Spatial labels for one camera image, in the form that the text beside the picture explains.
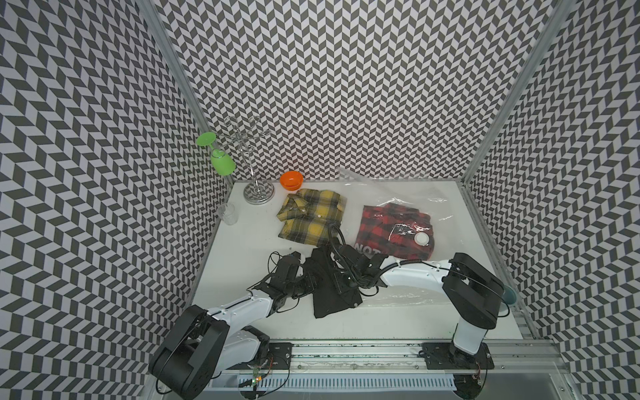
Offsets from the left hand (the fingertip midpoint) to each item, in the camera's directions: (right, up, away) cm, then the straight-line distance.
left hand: (321, 283), depth 86 cm
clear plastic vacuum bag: (+54, +29, +23) cm, 66 cm away
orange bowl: (-15, +39, +29) cm, 51 cm away
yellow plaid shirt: (-6, +23, +16) cm, 29 cm away
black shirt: (+4, -2, -5) cm, 7 cm away
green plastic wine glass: (-42, +45, +16) cm, 63 cm away
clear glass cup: (-41, +24, +21) cm, 52 cm away
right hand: (+5, -1, -1) cm, 6 cm away
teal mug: (+61, -2, -7) cm, 62 cm away
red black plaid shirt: (+29, +17, +10) cm, 35 cm away
